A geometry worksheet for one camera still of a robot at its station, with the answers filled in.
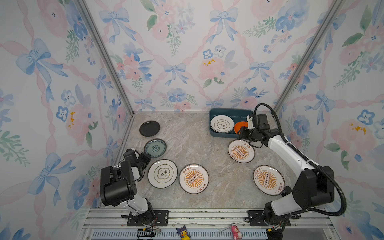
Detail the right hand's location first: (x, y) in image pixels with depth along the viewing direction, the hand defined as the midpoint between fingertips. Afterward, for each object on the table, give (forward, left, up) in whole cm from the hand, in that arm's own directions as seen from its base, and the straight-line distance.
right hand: (240, 131), depth 88 cm
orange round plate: (+17, -5, -15) cm, 23 cm away
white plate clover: (+18, +7, -14) cm, 24 cm away
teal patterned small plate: (-2, +53, -16) cm, 56 cm away
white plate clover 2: (-20, +46, -15) cm, 52 cm away
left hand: (-7, +55, -14) cm, 58 cm away
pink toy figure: (-49, +7, -13) cm, 51 cm away
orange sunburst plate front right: (-23, -16, -16) cm, 32 cm away
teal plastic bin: (+28, -6, -14) cm, 32 cm away
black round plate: (+14, +61, -16) cm, 64 cm away
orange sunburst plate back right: (-4, -3, -16) cm, 17 cm away
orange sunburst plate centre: (-23, +27, -16) cm, 39 cm away
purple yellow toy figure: (-49, +31, -13) cm, 59 cm away
